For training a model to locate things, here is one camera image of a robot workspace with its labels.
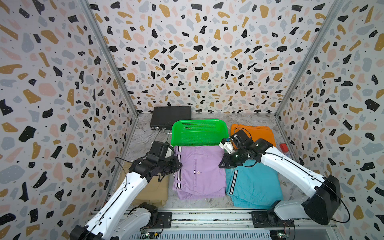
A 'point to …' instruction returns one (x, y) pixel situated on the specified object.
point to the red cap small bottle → (285, 149)
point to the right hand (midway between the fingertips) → (219, 166)
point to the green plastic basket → (198, 132)
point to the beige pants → (154, 194)
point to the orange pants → (264, 133)
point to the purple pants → (200, 175)
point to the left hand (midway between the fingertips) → (183, 164)
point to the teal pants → (253, 185)
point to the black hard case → (163, 118)
